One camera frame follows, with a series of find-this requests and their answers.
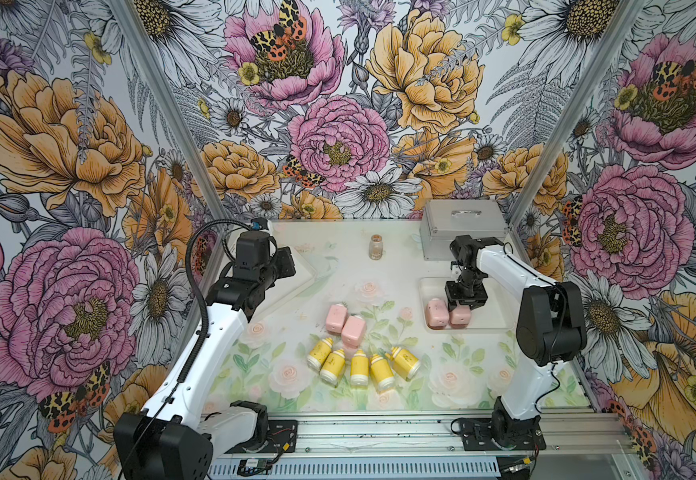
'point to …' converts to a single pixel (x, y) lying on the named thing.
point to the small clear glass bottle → (375, 247)
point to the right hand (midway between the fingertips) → (461, 312)
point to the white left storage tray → (286, 286)
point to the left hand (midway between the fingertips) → (286, 263)
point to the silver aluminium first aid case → (446, 219)
